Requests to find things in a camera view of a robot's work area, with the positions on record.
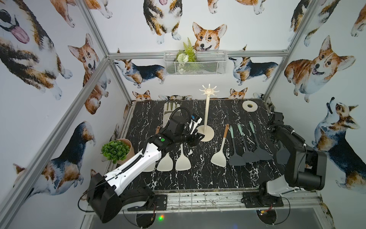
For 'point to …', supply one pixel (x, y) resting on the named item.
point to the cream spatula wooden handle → (166, 164)
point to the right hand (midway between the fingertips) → (280, 132)
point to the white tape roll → (249, 106)
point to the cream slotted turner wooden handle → (219, 158)
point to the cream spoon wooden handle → (150, 168)
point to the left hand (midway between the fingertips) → (202, 131)
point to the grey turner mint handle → (248, 157)
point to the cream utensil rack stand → (207, 130)
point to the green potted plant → (119, 150)
